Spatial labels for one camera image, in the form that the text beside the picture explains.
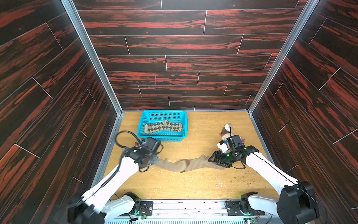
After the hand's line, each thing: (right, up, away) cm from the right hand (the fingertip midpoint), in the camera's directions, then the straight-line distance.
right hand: (214, 160), depth 84 cm
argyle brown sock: (-33, +21, +24) cm, 46 cm away
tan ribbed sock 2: (-22, -5, +5) cm, 23 cm away
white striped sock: (+15, +16, +20) cm, 30 cm away
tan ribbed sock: (-7, -3, +8) cm, 11 cm away
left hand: (-36, +2, -4) cm, 36 cm away
